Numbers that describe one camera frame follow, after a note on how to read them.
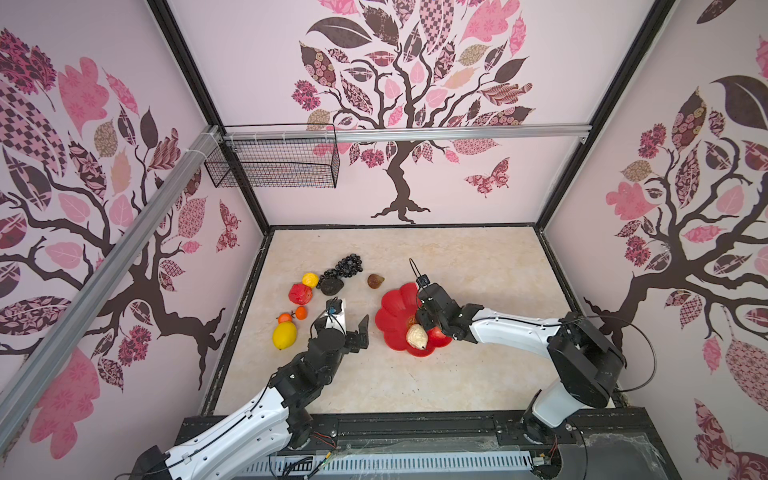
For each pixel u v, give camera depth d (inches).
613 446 28.5
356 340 27.0
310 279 39.5
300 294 37.3
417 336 33.0
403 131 36.8
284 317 36.6
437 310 26.7
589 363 17.6
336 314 25.8
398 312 37.2
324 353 21.7
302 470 28.1
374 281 39.4
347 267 40.7
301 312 37.5
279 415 20.4
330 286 38.3
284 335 33.7
